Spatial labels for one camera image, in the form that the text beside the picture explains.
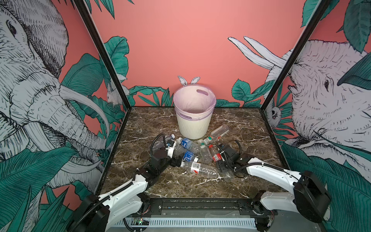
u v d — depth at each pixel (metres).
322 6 0.69
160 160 0.62
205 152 0.92
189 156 0.87
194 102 1.01
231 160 0.65
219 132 1.04
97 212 0.40
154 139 1.01
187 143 0.92
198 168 0.82
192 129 0.90
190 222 0.70
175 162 0.74
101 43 0.84
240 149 0.99
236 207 0.74
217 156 0.86
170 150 0.72
